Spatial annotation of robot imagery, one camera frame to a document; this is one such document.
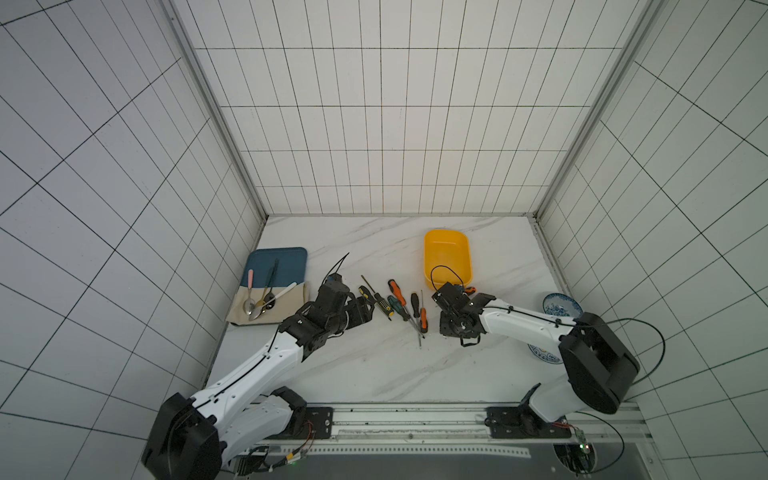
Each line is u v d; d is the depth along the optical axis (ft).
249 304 3.09
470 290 3.14
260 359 1.60
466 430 2.38
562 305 3.02
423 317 2.97
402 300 3.10
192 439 1.25
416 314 3.02
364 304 2.40
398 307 3.02
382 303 3.03
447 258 3.29
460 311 2.16
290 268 3.38
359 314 2.33
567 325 1.56
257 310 3.03
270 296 3.12
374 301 3.11
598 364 1.42
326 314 1.98
